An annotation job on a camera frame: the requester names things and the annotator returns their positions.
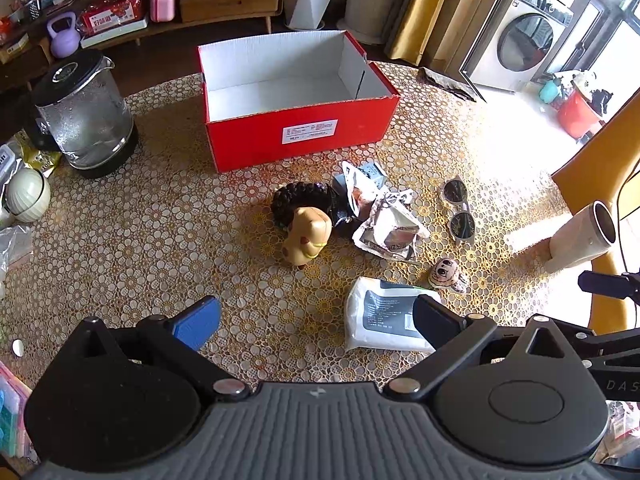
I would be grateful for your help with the white planter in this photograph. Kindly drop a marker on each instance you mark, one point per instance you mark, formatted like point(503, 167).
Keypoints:
point(312, 2)

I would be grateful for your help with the wooden cabinet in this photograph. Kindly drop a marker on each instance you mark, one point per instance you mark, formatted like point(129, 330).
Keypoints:
point(225, 0)

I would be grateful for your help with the small owl figurine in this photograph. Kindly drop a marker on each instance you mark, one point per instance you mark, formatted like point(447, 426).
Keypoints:
point(445, 272)

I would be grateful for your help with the tan toy figure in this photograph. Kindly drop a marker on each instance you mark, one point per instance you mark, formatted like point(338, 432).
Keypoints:
point(307, 235)

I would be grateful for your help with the dark braided hair piece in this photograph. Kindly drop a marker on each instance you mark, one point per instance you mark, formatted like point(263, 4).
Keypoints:
point(300, 195)

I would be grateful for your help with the purple kettlebell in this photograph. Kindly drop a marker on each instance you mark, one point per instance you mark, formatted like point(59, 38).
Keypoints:
point(64, 40)

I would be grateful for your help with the yellow curtain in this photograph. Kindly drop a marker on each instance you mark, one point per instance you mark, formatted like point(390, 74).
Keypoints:
point(425, 10)

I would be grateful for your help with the pink small case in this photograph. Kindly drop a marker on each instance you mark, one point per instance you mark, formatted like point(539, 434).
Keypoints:
point(162, 6)

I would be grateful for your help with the pink and blue packet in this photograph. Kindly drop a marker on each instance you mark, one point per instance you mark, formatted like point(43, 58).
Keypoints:
point(12, 410)

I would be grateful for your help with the yellow chair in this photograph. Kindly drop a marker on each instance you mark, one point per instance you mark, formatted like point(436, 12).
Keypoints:
point(610, 170)

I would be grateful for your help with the yellow packet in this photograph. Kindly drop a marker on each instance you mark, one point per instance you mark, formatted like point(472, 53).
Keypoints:
point(37, 157)

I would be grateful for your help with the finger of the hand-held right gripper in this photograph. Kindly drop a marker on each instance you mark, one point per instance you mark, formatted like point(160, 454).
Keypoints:
point(617, 342)
point(607, 286)

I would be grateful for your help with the red cardboard box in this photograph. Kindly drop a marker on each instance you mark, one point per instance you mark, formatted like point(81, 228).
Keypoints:
point(240, 145)

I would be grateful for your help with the silver washing machine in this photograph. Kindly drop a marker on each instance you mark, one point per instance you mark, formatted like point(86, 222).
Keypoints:
point(525, 45)

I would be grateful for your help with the glass electric kettle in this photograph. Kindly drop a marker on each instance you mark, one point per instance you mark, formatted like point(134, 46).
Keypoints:
point(85, 110)

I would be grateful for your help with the white sunglasses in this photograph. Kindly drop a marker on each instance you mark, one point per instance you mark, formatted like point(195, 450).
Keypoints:
point(462, 225)

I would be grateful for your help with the silver snack pouch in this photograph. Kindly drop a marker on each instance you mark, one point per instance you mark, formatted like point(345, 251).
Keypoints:
point(390, 230)

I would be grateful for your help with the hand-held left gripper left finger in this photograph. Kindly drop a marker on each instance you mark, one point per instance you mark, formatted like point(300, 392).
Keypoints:
point(197, 322)

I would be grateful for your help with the red bucket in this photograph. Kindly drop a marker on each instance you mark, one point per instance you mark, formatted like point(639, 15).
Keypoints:
point(577, 115)

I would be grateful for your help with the red gift box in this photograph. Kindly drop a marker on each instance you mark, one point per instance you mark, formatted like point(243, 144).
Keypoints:
point(112, 12)

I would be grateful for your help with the printed blue white pouch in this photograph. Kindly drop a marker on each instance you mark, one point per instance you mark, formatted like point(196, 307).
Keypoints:
point(356, 192)

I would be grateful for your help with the clear plastic bag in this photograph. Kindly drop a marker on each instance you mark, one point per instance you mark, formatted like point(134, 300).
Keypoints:
point(15, 250)

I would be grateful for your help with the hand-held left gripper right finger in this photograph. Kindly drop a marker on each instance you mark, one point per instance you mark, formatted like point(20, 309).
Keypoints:
point(430, 317)

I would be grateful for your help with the white round container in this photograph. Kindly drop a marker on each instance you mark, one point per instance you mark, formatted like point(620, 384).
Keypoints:
point(27, 195)

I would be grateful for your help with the white wet wipes pack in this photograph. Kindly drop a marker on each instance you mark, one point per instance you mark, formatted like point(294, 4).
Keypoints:
point(375, 315)

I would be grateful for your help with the teal container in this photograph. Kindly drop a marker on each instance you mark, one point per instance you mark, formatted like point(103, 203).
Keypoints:
point(550, 92)

